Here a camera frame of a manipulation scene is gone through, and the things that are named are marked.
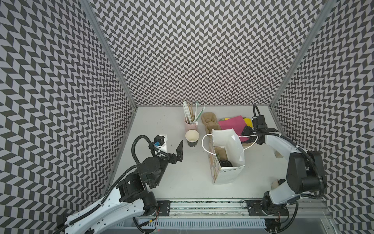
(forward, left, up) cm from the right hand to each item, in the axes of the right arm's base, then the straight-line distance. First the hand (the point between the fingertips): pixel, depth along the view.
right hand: (247, 137), depth 93 cm
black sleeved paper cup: (0, +36, +2) cm, 36 cm away
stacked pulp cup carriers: (+17, +23, -3) cm, 29 cm away
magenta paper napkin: (+12, +4, -2) cm, 13 cm away
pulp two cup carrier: (-9, +18, -3) cm, 20 cm away
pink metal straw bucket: (+10, +38, 0) cm, 39 cm away
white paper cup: (-20, +18, +6) cm, 27 cm away
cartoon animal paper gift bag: (-8, +15, +11) cm, 21 cm away
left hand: (-16, +44, +24) cm, 52 cm away
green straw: (+12, +31, +9) cm, 35 cm away
